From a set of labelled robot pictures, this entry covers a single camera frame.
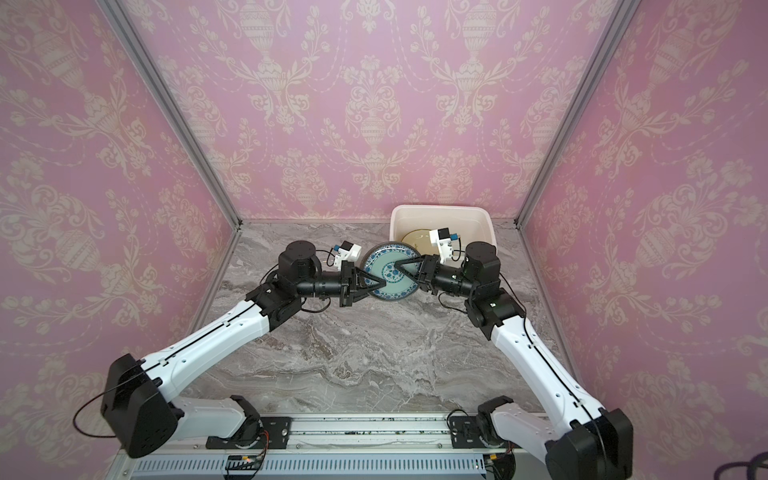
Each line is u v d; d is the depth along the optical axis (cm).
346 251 69
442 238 66
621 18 69
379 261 69
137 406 39
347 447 73
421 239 103
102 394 43
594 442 37
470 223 104
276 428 74
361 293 63
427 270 61
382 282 66
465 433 73
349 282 61
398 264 67
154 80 81
